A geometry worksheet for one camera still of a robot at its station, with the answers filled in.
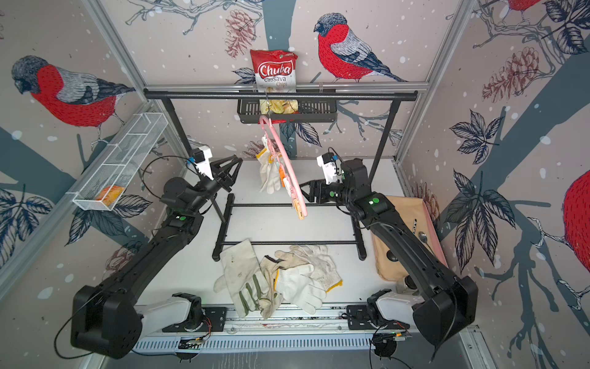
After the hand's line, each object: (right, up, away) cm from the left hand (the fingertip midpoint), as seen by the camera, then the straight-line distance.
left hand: (241, 155), depth 68 cm
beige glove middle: (+7, -50, +6) cm, 51 cm away
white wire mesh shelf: (-45, 0, +11) cm, 47 cm away
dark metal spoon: (+53, -38, +20) cm, 68 cm away
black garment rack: (-13, -36, +20) cm, 43 cm away
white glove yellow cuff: (+15, -44, +10) cm, 47 cm away
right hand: (+19, -9, +4) cm, 22 cm away
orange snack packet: (-38, -12, -3) cm, 40 cm away
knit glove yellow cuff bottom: (+27, -41, +15) cm, 51 cm away
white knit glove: (+7, -5, +12) cm, 14 cm away
